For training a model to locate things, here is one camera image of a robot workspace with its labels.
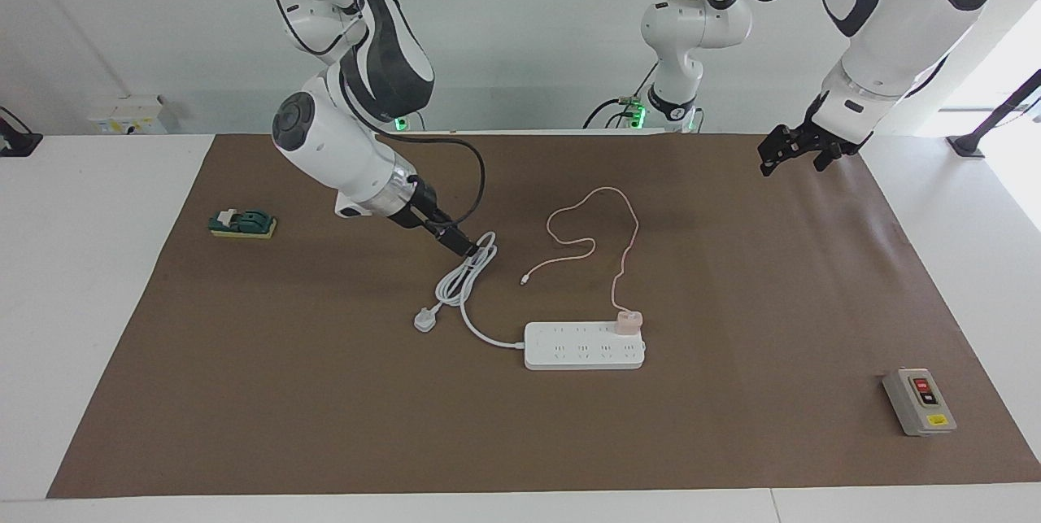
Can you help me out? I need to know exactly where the black angled stand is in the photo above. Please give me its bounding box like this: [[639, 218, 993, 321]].
[[947, 68, 1041, 158]]

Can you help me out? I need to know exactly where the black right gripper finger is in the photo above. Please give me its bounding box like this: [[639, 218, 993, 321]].
[[427, 210, 479, 255], [415, 220, 471, 257]]

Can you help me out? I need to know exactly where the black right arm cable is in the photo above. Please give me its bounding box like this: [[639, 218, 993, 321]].
[[244, 0, 487, 227]]

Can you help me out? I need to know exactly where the black clamp mount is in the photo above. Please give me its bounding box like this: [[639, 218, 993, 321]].
[[0, 106, 43, 158]]

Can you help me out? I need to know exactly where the pink charging cable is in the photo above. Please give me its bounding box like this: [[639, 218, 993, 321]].
[[520, 186, 641, 316]]

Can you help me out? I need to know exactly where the white wall outlet box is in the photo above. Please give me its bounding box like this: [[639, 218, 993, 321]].
[[88, 96, 168, 135]]

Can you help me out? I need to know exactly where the green circuit board module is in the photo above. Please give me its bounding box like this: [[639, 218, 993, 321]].
[[208, 208, 278, 240]]

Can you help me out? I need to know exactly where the brown table mat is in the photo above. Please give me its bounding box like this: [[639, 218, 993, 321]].
[[46, 133, 1041, 499]]

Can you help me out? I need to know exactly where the grey on-off switch box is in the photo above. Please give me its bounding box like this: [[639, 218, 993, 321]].
[[882, 368, 958, 437]]

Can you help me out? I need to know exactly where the white power cord with plug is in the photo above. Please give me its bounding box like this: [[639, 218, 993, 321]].
[[413, 232, 528, 349]]

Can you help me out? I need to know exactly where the white power strip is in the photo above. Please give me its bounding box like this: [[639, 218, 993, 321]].
[[523, 321, 647, 371]]

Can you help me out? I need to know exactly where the black left arm base cable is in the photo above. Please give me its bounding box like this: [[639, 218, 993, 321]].
[[581, 59, 660, 131]]

